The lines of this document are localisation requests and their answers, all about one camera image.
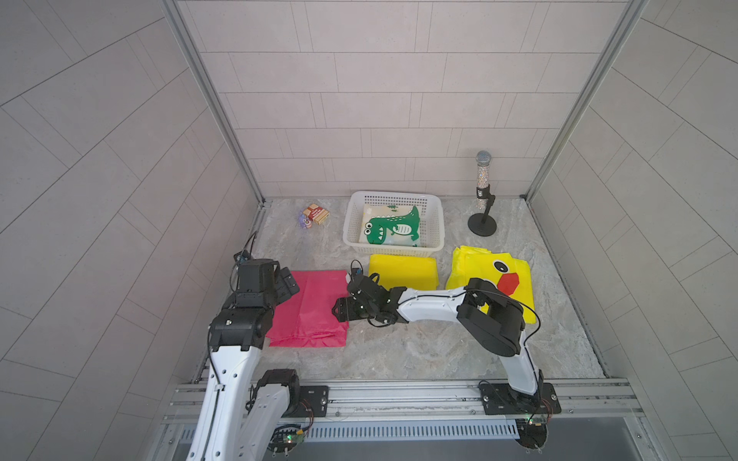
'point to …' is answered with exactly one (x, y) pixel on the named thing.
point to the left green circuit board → (284, 438)
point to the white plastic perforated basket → (430, 209)
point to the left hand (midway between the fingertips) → (278, 277)
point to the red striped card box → (317, 213)
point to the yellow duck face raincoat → (511, 277)
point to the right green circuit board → (531, 432)
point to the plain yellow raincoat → (410, 272)
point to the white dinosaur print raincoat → (390, 225)
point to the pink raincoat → (307, 317)
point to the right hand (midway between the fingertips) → (340, 312)
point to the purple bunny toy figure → (305, 221)
